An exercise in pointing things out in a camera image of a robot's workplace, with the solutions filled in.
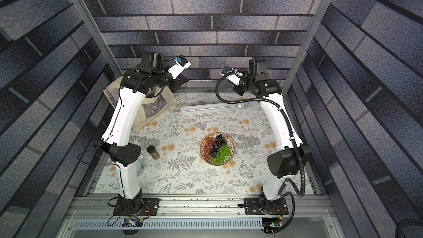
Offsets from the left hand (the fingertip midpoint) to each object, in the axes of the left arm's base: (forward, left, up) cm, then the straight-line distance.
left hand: (185, 75), depth 72 cm
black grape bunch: (-13, -17, -36) cm, 42 cm away
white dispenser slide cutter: (+1, -27, -22) cm, 35 cm away
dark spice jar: (-22, +18, -31) cm, 42 cm away
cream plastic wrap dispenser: (-1, -12, -23) cm, 26 cm away
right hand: (+4, -22, -3) cm, 22 cm away
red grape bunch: (-15, -11, -36) cm, 41 cm away
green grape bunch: (-19, -19, -37) cm, 46 cm away
